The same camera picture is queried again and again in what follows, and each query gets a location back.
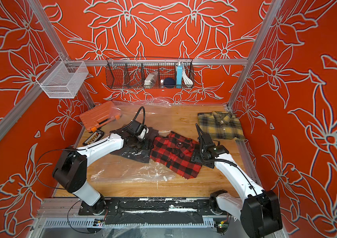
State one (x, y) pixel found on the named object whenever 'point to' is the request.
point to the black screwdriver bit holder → (95, 137)
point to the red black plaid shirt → (175, 152)
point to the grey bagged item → (150, 80)
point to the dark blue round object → (169, 82)
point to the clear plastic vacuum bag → (117, 169)
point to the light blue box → (179, 78)
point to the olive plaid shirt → (221, 125)
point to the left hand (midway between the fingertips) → (151, 145)
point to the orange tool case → (99, 114)
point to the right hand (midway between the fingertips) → (195, 159)
